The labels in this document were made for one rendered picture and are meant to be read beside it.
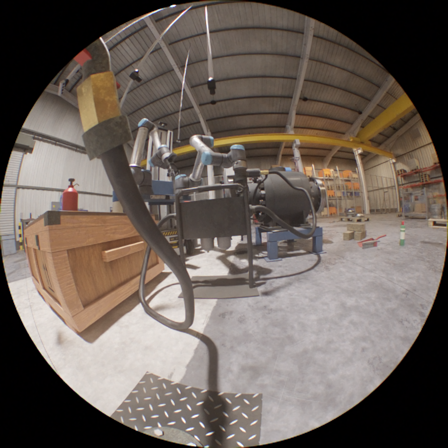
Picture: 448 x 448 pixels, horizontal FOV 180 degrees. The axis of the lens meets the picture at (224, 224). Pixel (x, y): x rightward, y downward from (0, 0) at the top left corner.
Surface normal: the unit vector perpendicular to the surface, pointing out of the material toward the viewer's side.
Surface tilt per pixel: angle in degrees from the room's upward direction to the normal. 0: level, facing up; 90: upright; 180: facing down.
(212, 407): 0
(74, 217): 90
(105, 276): 90
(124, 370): 0
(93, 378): 0
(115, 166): 123
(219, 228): 90
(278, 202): 108
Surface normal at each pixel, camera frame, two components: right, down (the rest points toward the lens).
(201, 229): -0.06, 0.04
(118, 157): 0.87, 0.26
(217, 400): -0.08, -1.00
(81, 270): 0.99, -0.08
